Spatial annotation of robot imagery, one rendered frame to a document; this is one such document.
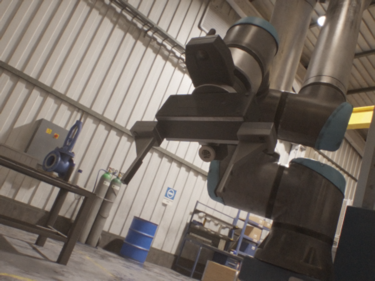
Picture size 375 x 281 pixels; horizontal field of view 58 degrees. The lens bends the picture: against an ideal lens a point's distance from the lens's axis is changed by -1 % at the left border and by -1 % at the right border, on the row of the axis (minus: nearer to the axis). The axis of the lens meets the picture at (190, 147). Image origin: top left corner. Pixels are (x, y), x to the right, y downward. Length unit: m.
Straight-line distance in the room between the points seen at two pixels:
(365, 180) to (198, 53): 0.71
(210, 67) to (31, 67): 7.23
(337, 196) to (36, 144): 6.68
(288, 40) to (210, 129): 0.59
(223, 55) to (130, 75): 7.93
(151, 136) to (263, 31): 0.25
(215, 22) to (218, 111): 9.75
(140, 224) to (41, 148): 2.54
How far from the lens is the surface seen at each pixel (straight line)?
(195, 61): 0.47
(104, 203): 7.34
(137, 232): 7.54
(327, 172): 0.88
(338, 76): 0.71
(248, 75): 0.49
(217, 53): 0.45
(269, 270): 0.85
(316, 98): 0.64
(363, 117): 10.63
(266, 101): 0.63
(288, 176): 0.88
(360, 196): 1.04
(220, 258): 9.22
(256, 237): 10.17
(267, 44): 0.58
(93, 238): 7.34
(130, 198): 8.22
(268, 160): 0.89
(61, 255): 4.38
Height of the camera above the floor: 0.70
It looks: 15 degrees up
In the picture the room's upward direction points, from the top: 20 degrees clockwise
